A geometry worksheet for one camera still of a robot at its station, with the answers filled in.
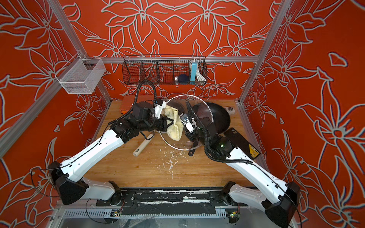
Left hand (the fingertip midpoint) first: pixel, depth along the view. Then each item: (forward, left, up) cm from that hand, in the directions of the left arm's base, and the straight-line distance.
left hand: (173, 119), depth 69 cm
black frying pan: (+21, -29, -20) cm, 41 cm away
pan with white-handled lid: (+31, 0, -21) cm, 37 cm away
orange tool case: (+39, +45, -28) cm, 65 cm away
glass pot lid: (+4, -9, -27) cm, 29 cm away
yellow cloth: (-5, -1, -2) cm, 6 cm away
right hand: (0, -5, -1) cm, 5 cm away
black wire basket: (+45, +11, -1) cm, 47 cm away
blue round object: (+37, -3, -2) cm, 38 cm away
